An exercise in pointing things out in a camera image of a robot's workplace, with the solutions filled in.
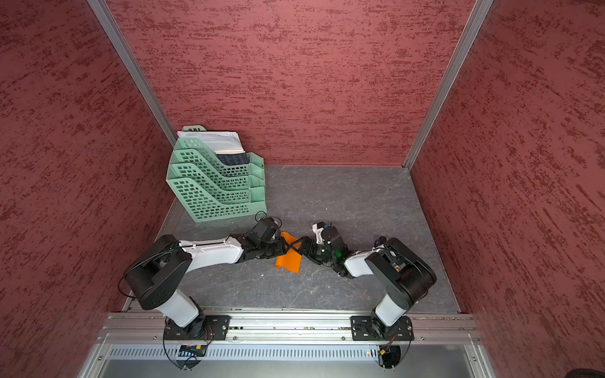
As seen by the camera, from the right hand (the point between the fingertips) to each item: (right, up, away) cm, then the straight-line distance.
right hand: (295, 253), depth 88 cm
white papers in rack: (-31, +44, +7) cm, 54 cm away
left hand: (-4, -1, +2) cm, 5 cm away
